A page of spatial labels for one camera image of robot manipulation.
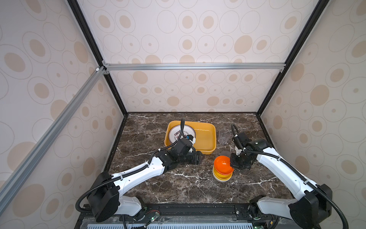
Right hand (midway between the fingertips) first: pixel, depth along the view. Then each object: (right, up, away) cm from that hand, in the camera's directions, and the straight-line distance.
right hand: (232, 165), depth 79 cm
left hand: (-16, +6, -4) cm, 17 cm away
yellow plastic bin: (-12, +10, +24) cm, 29 cm away
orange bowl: (-6, 0, 0) cm, 6 cm away
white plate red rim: (-34, +17, +24) cm, 45 cm away
